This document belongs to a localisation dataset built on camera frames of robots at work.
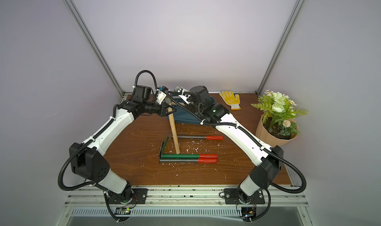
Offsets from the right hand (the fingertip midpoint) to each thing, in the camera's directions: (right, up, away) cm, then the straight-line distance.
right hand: (190, 92), depth 72 cm
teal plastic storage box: (-5, -14, +25) cm, 29 cm away
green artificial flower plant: (+44, -7, 0) cm, 45 cm away
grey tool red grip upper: (+7, -27, +20) cm, 35 cm away
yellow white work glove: (+31, 0, +46) cm, 55 cm away
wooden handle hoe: (-9, -21, +9) cm, 25 cm away
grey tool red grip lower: (-1, -39, +11) cm, 40 cm away
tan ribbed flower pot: (+50, -22, +12) cm, 56 cm away
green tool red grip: (-4, -37, +15) cm, 41 cm away
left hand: (-7, -9, +4) cm, 12 cm away
